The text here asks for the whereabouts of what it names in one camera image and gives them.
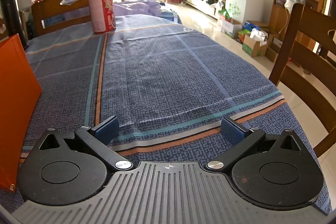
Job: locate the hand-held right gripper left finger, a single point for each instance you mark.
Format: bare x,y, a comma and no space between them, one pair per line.
106,130

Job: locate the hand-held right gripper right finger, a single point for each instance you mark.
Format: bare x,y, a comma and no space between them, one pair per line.
232,132

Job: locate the blue patterned tablecloth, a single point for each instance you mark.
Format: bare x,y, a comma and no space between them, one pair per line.
162,69

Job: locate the green and white cardboard box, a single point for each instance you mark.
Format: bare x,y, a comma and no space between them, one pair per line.
254,44

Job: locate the wooden dining chair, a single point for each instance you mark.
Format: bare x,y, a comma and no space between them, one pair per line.
307,66
52,11

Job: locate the red canister with yellow lid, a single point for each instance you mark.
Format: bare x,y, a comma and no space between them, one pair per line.
101,12

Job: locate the sofa with purple blanket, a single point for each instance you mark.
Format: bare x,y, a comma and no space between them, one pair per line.
141,8

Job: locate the white chest freezer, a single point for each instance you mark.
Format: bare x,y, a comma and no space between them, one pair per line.
241,3

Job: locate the white television cabinet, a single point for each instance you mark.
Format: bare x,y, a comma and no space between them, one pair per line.
203,3

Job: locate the white plastic bag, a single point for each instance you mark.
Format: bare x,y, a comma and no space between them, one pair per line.
293,4

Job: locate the black thermos bottle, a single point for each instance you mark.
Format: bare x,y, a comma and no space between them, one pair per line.
11,16

